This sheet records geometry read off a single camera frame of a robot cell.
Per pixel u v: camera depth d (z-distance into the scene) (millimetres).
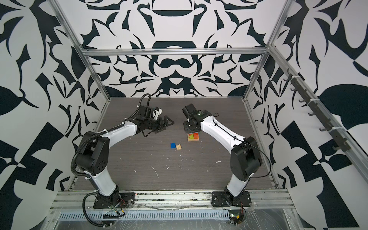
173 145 944
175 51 928
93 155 481
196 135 971
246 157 455
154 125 808
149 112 777
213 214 713
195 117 612
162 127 809
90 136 493
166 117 826
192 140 955
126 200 734
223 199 743
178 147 916
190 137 953
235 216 713
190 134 959
